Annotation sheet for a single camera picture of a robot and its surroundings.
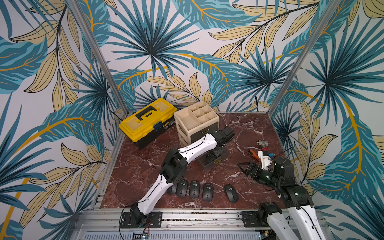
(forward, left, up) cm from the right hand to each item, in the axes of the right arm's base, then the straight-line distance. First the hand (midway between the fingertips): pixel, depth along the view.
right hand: (242, 167), depth 72 cm
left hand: (+17, +11, -11) cm, 23 cm away
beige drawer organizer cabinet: (+25, +23, +6) cm, 35 cm away
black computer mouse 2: (-4, +30, -16) cm, 34 cm away
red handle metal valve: (+23, -24, -16) cm, 37 cm away
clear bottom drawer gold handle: (+8, +10, -8) cm, 15 cm away
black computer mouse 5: (-7, +4, -16) cm, 18 cm away
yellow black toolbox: (+28, +53, 0) cm, 60 cm away
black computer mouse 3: (-5, +23, -16) cm, 29 cm away
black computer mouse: (-5, +36, -17) cm, 40 cm away
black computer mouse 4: (-6, +16, -16) cm, 23 cm away
